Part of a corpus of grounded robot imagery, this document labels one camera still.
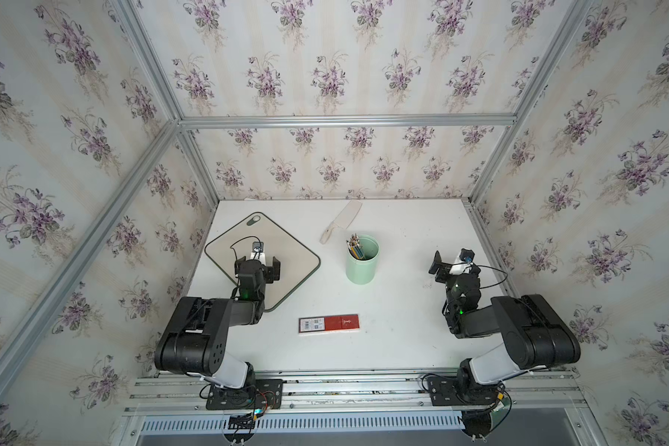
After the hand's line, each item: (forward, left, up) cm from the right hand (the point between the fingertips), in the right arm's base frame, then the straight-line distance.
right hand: (455, 255), depth 89 cm
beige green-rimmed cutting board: (+3, +54, -11) cm, 55 cm away
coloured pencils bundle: (-2, +33, +6) cm, 34 cm away
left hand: (0, +65, -3) cm, 65 cm away
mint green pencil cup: (-5, +30, -2) cm, 31 cm away
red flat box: (-20, +46, -10) cm, 51 cm away
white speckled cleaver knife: (+25, +37, -13) cm, 47 cm away
